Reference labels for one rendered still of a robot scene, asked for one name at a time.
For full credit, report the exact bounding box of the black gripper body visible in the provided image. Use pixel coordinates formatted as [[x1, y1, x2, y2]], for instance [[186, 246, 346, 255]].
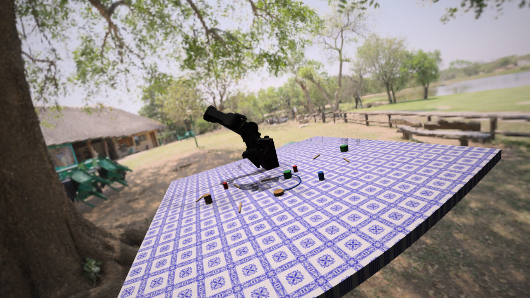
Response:
[[242, 135, 263, 159]]

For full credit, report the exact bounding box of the green block with round hole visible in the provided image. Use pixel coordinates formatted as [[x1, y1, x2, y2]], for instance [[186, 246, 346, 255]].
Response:
[[283, 170, 292, 179]]

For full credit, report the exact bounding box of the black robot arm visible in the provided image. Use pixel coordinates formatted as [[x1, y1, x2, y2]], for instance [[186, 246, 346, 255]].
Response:
[[203, 105, 271, 151]]

